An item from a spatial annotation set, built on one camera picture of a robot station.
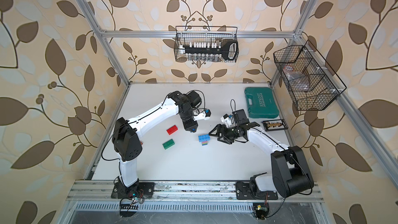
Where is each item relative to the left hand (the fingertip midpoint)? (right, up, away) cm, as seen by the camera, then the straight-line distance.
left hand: (194, 126), depth 82 cm
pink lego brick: (+6, -10, +5) cm, 12 cm away
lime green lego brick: (+6, -11, +7) cm, 14 cm away
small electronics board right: (+32, -37, -10) cm, 50 cm away
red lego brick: (-15, -4, +13) cm, 20 cm away
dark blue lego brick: (+6, -11, +7) cm, 15 cm away
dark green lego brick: (-16, -11, +7) cm, 21 cm away
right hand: (+11, -6, +2) cm, 12 cm away
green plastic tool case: (+43, +12, +20) cm, 50 cm away
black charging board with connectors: (+50, -2, +14) cm, 52 cm away
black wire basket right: (+57, +23, -8) cm, 62 cm away
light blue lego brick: (+5, -7, +3) cm, 9 cm away
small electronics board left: (-31, -37, -9) cm, 48 cm away
